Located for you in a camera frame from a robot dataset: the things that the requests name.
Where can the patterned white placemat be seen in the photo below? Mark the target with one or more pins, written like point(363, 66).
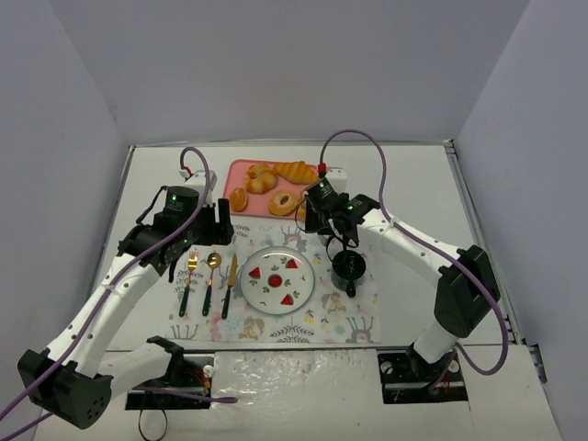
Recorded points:
point(329, 316)

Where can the small orange round bun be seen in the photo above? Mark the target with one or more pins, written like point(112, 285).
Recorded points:
point(238, 199)

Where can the gold knife green handle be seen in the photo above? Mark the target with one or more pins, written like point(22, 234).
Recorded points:
point(230, 285)

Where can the dark green mug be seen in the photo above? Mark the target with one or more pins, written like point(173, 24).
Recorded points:
point(348, 270)

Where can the pink rectangular tray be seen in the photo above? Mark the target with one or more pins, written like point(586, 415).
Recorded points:
point(257, 203)

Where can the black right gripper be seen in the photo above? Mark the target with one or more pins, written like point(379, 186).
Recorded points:
point(315, 216)

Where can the long striped croissant bread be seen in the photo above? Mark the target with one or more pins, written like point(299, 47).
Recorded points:
point(298, 173)

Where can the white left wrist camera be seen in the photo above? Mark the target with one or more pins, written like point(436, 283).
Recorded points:
point(197, 180)

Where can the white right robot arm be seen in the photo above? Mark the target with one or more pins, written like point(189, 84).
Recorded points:
point(463, 279)

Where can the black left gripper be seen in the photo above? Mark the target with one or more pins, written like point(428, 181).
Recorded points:
point(220, 222)

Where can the small striped bread roll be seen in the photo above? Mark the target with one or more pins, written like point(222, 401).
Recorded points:
point(301, 212)

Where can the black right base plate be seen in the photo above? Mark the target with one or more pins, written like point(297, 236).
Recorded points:
point(401, 385)

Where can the gold fork green handle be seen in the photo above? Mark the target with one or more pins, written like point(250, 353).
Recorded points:
point(192, 264)

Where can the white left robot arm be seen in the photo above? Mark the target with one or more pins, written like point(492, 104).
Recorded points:
point(70, 378)

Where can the white watermelon pattern plate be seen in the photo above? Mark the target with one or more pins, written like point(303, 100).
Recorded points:
point(277, 280)

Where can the ring donut bread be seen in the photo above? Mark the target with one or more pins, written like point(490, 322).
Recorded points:
point(283, 203)

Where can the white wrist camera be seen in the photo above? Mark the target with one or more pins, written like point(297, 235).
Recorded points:
point(336, 176)
point(197, 180)

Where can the gold spoon green handle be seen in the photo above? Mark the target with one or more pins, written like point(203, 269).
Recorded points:
point(213, 261)

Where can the twisted round bread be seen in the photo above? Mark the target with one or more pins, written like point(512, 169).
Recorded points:
point(260, 179)

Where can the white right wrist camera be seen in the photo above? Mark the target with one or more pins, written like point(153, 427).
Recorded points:
point(336, 176)

